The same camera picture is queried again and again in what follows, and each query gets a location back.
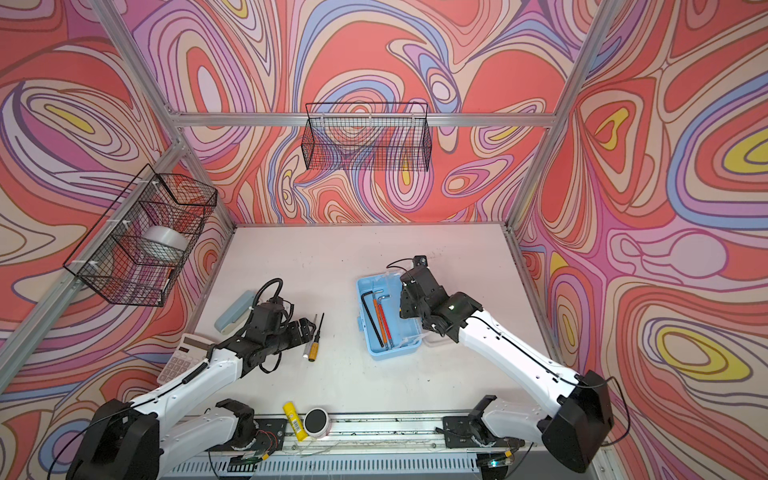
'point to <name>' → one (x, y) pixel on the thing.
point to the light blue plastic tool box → (386, 333)
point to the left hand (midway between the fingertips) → (309, 328)
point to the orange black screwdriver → (313, 349)
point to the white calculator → (190, 351)
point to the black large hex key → (368, 314)
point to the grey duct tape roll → (167, 237)
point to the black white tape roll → (316, 422)
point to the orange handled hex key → (374, 292)
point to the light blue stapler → (235, 316)
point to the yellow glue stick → (295, 421)
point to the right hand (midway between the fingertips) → (414, 303)
